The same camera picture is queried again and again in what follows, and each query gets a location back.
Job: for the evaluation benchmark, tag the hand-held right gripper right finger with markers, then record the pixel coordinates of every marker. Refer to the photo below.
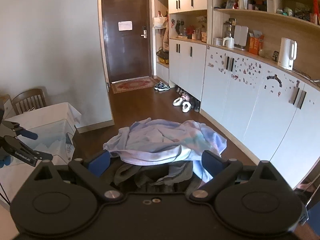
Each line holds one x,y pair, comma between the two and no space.
212,162

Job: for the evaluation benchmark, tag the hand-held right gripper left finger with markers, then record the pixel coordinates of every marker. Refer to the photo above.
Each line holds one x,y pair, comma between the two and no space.
100,162

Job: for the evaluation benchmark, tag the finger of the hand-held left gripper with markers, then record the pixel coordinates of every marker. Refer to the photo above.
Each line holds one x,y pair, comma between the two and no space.
28,135
25,155

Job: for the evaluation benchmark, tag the pastel tie-dye shirt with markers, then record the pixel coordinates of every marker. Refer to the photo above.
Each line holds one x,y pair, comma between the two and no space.
162,137

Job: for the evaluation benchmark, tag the person's left hand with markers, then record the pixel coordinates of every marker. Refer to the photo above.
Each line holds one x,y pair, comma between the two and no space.
4,162

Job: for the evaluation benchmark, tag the blue white printed tablecloth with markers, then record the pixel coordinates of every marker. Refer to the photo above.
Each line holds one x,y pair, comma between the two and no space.
45,122

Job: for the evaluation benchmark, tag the white drawer cabinet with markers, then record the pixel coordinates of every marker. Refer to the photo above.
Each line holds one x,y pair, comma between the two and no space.
7,107

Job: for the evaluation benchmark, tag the wooden chair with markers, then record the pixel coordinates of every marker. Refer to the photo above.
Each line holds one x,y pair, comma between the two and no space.
27,97

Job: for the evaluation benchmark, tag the dark grey garment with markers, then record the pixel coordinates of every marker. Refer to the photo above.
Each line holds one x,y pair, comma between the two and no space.
150,175

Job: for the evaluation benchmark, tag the white slipper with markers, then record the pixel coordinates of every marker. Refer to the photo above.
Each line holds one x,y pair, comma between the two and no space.
186,107
178,101

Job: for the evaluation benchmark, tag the row of shoes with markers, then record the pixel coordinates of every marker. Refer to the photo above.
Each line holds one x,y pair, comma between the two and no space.
192,102

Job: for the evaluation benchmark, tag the white sticker-covered cabinet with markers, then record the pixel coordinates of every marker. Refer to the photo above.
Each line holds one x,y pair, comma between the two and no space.
250,105

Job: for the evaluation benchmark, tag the red patterned doormat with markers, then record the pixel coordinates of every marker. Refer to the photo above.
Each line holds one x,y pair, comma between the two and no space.
132,85

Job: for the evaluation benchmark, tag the dark sneaker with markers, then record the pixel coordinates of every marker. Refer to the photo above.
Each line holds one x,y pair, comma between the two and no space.
160,86
167,87

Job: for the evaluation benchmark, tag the brown door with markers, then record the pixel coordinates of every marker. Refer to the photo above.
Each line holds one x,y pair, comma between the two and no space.
125,55

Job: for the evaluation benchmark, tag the yellow black bag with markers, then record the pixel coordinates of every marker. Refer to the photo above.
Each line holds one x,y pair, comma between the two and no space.
162,57

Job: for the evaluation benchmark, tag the glass bowl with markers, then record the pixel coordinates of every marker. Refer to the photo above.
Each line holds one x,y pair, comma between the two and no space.
262,53

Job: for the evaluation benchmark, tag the small black stand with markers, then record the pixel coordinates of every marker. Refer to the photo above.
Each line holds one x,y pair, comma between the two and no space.
275,55

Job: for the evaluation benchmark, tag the orange box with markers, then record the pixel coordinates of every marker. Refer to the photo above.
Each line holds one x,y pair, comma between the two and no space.
255,45

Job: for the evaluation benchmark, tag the white countertop appliance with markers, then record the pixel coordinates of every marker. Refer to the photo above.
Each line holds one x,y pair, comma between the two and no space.
241,35

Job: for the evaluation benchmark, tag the hanging coat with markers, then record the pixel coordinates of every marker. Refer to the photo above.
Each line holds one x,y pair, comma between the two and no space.
165,40

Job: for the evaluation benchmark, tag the white electric kettle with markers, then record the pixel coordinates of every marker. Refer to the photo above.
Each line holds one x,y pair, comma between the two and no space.
285,52

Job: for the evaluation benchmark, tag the clear blender jar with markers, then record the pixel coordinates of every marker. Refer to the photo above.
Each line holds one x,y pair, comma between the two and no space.
227,30

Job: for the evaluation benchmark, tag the small counter knick-knacks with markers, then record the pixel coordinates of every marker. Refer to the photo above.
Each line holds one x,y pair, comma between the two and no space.
191,30

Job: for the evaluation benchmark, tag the silver door lock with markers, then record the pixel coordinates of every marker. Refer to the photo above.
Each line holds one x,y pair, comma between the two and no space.
144,32

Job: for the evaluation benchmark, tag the white paper notice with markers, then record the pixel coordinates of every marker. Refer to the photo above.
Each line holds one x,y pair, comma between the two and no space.
125,25

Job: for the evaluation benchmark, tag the white hanging bag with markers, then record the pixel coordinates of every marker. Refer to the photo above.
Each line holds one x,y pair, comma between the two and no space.
158,22

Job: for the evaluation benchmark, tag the wooden shelf unit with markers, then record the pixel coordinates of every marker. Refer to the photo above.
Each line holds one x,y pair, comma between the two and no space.
250,11

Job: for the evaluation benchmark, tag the assorted shelf clutter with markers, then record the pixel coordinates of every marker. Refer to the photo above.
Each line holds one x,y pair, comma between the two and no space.
260,3

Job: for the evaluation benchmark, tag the red hanging ornament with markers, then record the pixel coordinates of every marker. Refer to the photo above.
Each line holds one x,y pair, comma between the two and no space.
313,7

